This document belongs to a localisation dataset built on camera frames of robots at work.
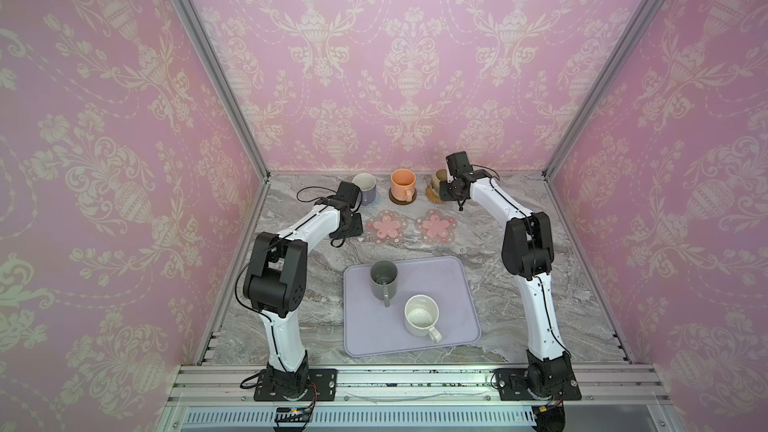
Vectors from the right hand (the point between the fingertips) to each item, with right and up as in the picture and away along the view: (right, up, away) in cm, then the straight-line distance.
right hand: (450, 189), depth 106 cm
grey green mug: (-23, -26, -18) cm, 40 cm away
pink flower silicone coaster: (-5, -14, 0) cm, 15 cm away
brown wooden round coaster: (-19, -4, +4) cm, 20 cm away
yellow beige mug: (-3, +5, -1) cm, 6 cm away
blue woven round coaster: (-27, -6, +5) cm, 29 cm away
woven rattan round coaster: (-5, -2, +5) cm, 8 cm away
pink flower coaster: (-22, -13, -1) cm, 26 cm away
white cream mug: (-13, -37, -22) cm, 44 cm away
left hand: (-33, -14, -9) cm, 37 cm away
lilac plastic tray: (-27, -40, -23) cm, 53 cm away
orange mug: (-17, +2, -1) cm, 17 cm away
